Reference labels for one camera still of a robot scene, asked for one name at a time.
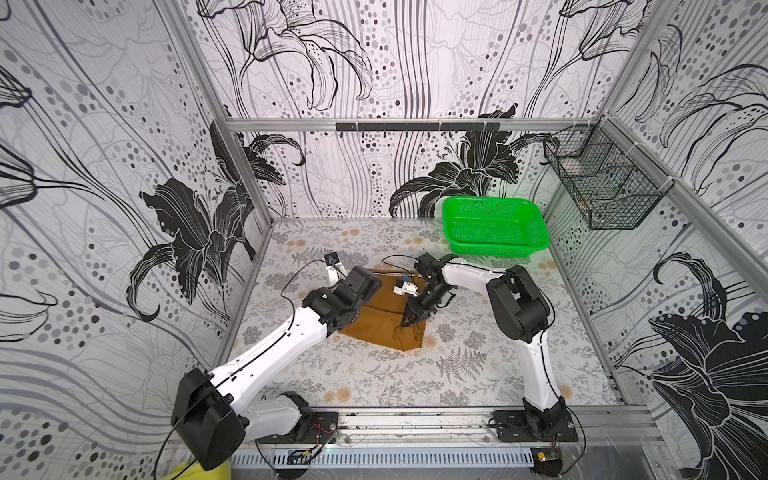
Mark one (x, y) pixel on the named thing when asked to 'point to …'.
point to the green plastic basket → (497, 227)
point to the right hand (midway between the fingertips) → (409, 322)
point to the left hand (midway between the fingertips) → (353, 294)
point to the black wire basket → (614, 180)
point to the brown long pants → (380, 317)
